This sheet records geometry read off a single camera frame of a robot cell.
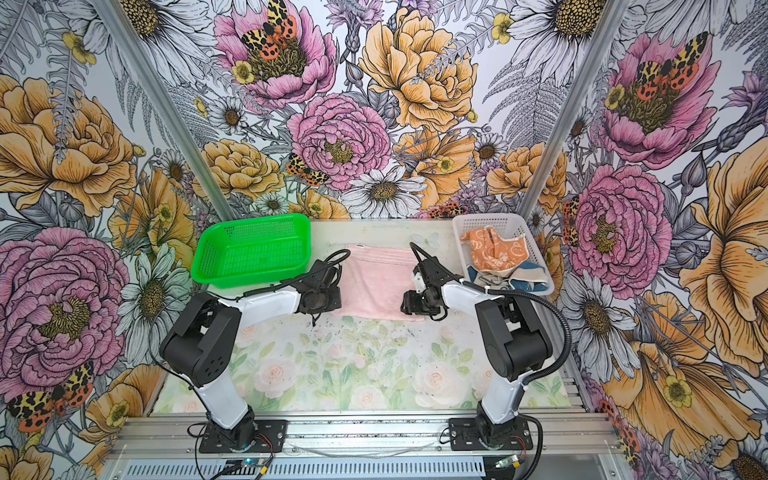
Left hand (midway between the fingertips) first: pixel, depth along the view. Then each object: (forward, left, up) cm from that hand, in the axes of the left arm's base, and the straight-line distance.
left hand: (332, 308), depth 96 cm
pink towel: (+10, -12, -1) cm, 16 cm away
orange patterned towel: (+19, -54, +4) cm, 57 cm away
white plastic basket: (+30, -62, +6) cm, 69 cm away
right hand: (-3, -24, 0) cm, 25 cm away
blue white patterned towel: (+5, -59, +10) cm, 60 cm away
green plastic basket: (+25, +37, -1) cm, 45 cm away
